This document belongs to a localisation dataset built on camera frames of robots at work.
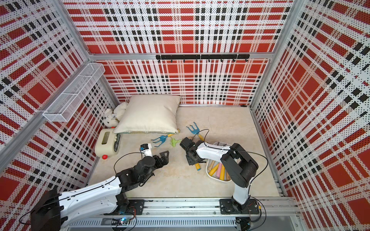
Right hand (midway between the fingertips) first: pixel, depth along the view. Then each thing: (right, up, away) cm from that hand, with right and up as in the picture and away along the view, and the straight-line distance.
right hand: (197, 159), depth 90 cm
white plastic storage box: (+15, -8, -9) cm, 19 cm away
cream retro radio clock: (-56, +11, -2) cm, 57 cm away
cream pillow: (-35, +30, +14) cm, 48 cm away
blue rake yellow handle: (0, -3, -4) cm, 5 cm away
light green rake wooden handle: (+9, -3, -4) cm, 10 cm away
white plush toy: (-63, +26, +14) cm, 70 cm away
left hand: (-18, +5, -9) cm, 21 cm away
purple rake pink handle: (+13, -4, -8) cm, 15 cm away
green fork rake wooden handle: (-16, +10, +8) cm, 21 cm away
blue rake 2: (-25, +12, +11) cm, 29 cm away
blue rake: (0, +17, +16) cm, 23 cm away
